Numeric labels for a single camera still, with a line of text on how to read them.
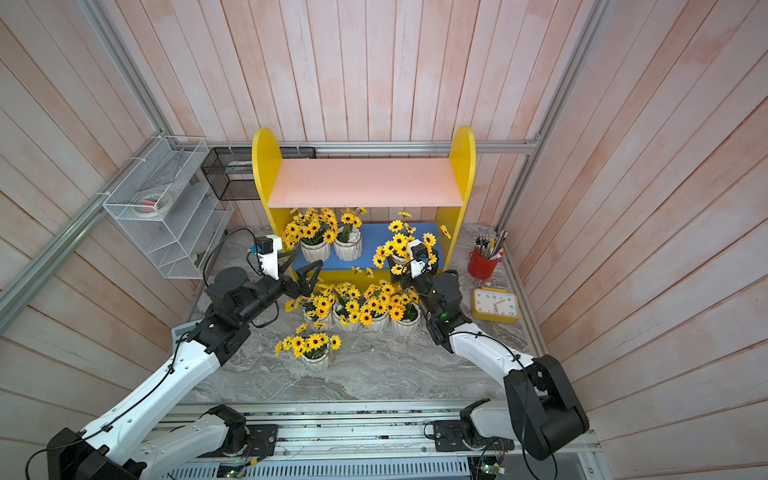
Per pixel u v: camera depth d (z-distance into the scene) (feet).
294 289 2.06
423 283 2.31
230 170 2.91
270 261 1.95
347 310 2.73
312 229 2.75
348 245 2.88
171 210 2.47
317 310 2.74
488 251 3.29
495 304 3.13
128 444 1.33
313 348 2.45
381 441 2.45
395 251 2.27
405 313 2.63
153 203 2.44
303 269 2.03
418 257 2.12
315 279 2.17
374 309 2.68
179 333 2.90
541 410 1.37
